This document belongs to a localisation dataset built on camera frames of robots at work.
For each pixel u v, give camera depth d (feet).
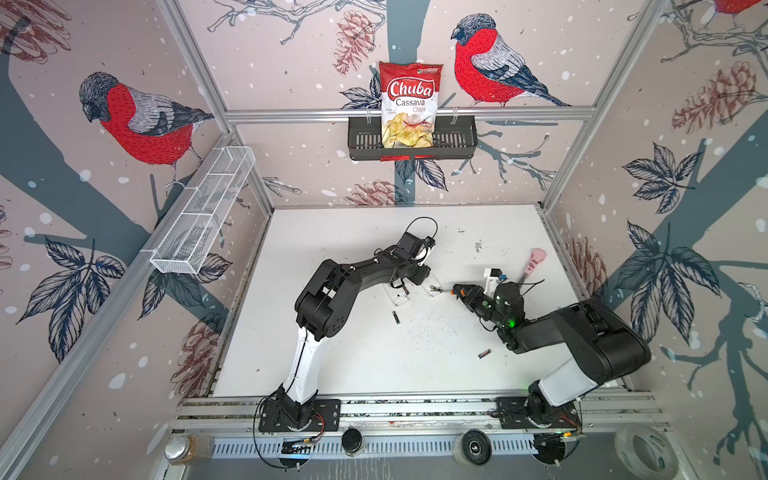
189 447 2.03
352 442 2.04
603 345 1.52
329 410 2.47
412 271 2.80
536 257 3.40
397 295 3.11
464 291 2.88
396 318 2.96
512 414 2.39
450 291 3.01
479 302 2.67
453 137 3.11
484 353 2.74
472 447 1.98
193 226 2.45
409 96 2.74
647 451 2.29
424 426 2.39
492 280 2.80
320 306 1.80
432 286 3.13
